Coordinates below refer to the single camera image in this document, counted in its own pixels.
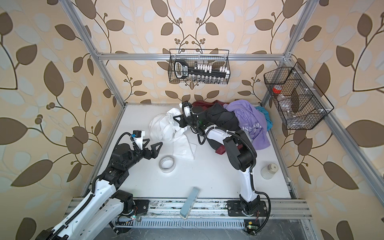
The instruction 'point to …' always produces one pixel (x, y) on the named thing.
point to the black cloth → (218, 115)
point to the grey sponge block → (189, 202)
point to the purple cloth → (253, 122)
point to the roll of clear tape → (168, 170)
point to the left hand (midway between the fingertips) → (156, 140)
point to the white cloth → (164, 127)
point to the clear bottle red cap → (277, 89)
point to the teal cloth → (269, 124)
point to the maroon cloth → (203, 104)
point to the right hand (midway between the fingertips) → (174, 117)
